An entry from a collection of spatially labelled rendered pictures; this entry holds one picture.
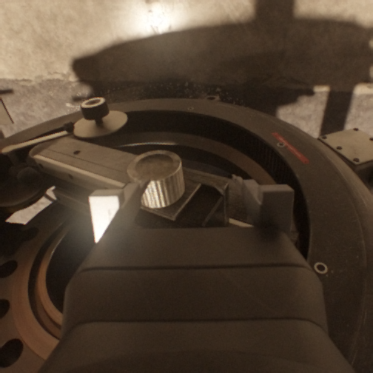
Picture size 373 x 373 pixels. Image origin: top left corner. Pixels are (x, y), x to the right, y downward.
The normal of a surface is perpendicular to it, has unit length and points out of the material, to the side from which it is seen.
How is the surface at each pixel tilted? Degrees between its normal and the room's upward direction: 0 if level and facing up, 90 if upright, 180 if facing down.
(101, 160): 90
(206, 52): 0
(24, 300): 90
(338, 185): 90
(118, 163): 90
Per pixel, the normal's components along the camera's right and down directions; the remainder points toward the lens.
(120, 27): -0.11, 0.64
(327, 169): -0.11, -0.77
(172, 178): 0.66, 0.42
